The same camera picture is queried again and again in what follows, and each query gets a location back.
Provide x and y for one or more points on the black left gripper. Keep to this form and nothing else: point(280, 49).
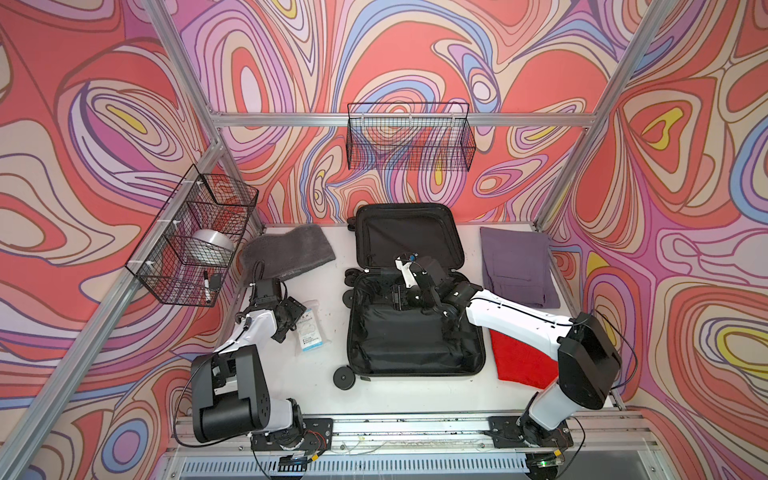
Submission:
point(293, 307)

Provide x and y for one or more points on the white wet wipes pack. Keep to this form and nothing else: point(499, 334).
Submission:
point(308, 328)

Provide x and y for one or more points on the grey fluffy towel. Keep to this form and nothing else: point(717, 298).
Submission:
point(288, 255)

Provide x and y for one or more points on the black white suitcase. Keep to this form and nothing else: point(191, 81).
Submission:
point(382, 341)

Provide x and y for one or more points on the red shirt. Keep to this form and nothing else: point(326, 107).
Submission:
point(520, 363)

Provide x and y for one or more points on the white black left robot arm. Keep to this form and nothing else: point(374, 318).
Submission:
point(229, 389)

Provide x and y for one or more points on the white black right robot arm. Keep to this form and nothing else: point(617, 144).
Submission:
point(587, 361)

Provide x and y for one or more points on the black marker pen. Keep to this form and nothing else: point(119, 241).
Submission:
point(208, 294)

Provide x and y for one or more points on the folded purple jeans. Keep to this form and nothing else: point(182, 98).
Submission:
point(516, 267)

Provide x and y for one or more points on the silver tape roll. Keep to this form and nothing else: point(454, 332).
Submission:
point(210, 248)

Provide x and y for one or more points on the black wire basket left wall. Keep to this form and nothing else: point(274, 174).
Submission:
point(199, 201)

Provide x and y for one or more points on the black wire basket wall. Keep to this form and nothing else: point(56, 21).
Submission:
point(199, 201)
point(415, 136)

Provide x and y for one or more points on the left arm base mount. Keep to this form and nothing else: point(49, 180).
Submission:
point(312, 435)

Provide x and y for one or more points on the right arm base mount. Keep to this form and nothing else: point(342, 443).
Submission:
point(513, 432)

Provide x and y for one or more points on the black wire basket back wall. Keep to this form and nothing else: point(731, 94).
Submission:
point(415, 136)

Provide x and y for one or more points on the aluminium front rail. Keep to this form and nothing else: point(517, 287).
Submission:
point(612, 445)

